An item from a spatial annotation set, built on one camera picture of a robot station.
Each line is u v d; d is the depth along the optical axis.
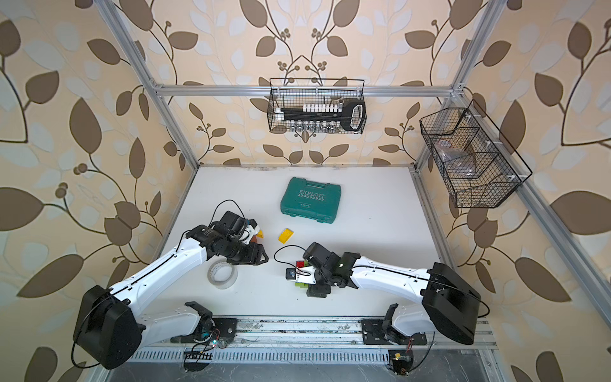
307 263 0.85
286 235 0.96
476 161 0.75
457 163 0.70
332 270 0.62
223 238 0.63
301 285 0.82
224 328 0.75
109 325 0.40
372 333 0.73
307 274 0.69
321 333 0.75
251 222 0.79
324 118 0.84
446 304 0.41
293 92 0.91
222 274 0.86
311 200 1.02
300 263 0.87
